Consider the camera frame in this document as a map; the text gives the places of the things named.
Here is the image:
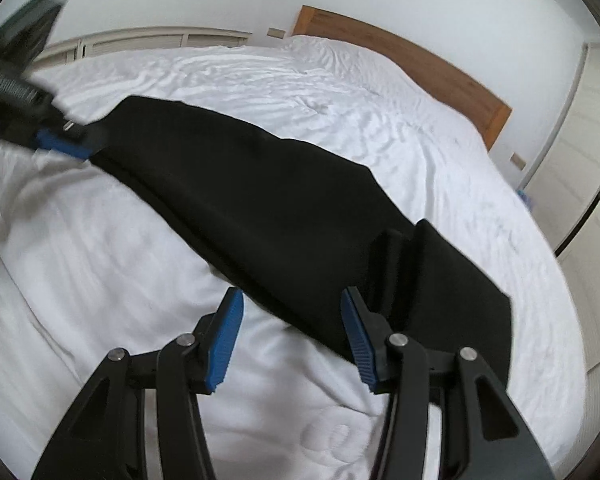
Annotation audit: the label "bed with white duvet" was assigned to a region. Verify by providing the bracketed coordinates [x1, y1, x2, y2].
[0, 35, 588, 480]

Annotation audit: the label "white low louvered cabinet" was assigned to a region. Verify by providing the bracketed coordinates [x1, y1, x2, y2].
[30, 26, 253, 68]

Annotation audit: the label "white wardrobe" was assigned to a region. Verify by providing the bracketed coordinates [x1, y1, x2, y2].
[522, 42, 600, 361]

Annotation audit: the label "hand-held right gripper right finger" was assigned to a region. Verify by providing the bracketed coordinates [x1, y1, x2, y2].
[340, 286, 556, 480]

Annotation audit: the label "wooden headboard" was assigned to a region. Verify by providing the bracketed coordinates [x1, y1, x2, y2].
[292, 5, 512, 152]

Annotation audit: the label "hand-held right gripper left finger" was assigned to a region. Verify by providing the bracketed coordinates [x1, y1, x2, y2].
[30, 287, 245, 480]

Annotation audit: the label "black pants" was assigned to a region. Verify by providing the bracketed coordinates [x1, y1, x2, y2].
[82, 94, 512, 386]

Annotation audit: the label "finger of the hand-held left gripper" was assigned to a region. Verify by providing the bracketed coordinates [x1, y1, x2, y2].
[45, 100, 108, 153]
[34, 129, 93, 160]

